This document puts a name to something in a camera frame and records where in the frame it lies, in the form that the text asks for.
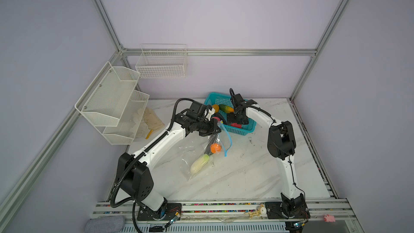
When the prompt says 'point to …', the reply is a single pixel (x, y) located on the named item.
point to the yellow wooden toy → (260, 211)
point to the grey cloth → (105, 224)
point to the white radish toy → (199, 163)
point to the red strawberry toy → (235, 124)
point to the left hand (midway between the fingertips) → (220, 131)
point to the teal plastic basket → (216, 98)
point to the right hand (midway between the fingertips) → (233, 120)
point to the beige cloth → (150, 123)
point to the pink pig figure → (329, 218)
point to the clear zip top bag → (222, 138)
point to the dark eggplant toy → (219, 116)
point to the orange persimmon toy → (215, 147)
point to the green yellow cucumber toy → (226, 108)
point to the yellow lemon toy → (216, 107)
